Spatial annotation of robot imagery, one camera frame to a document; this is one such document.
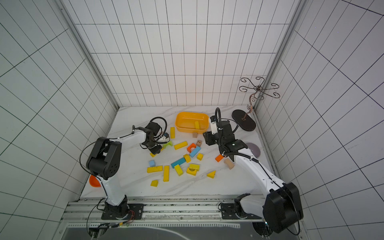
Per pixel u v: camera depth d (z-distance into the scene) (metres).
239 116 1.13
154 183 0.83
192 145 0.97
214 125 0.73
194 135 1.03
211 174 0.84
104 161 0.50
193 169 0.85
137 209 0.74
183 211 0.74
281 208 0.39
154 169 0.87
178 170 0.85
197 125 1.07
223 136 0.61
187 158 0.91
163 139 0.90
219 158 0.92
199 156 0.92
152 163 0.88
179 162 0.90
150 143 0.77
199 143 0.97
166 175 0.85
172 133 1.05
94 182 0.81
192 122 1.11
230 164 0.89
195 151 0.95
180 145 0.98
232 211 0.73
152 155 0.90
